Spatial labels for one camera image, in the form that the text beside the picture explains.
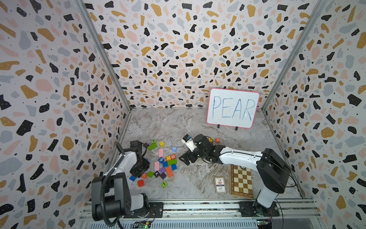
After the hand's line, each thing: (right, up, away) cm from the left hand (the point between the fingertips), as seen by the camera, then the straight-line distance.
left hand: (146, 169), depth 86 cm
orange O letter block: (+15, +6, +6) cm, 17 cm away
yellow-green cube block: (+7, +14, +11) cm, 19 cm away
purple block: (+9, 0, +1) cm, 9 cm away
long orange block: (+14, -1, +1) cm, 14 cm away
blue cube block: (+16, +1, +3) cm, 16 cm away
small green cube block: (+2, -3, 0) cm, 4 cm away
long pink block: (+6, +2, +2) cm, 6 cm away
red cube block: (-2, -6, -5) cm, 8 cm away
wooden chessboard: (+56, -5, -5) cm, 56 cm away
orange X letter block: (+12, +6, +6) cm, 15 cm away
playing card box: (+44, -7, -5) cm, 45 cm away
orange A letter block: (+46, +16, +16) cm, 51 cm away
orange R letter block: (-1, -3, -2) cm, 4 cm away
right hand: (+23, +10, -2) cm, 26 cm away
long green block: (+16, +3, +5) cm, 17 cm away
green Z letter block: (0, +16, +14) cm, 21 cm away
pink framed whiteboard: (+57, +39, +17) cm, 71 cm away
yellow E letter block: (+36, +21, -19) cm, 46 cm away
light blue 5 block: (+16, +11, +11) cm, 22 cm away
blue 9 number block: (+8, +5, +4) cm, 10 cm away
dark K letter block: (+7, -2, -1) cm, 7 cm away
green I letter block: (+12, -7, -5) cm, 14 cm away
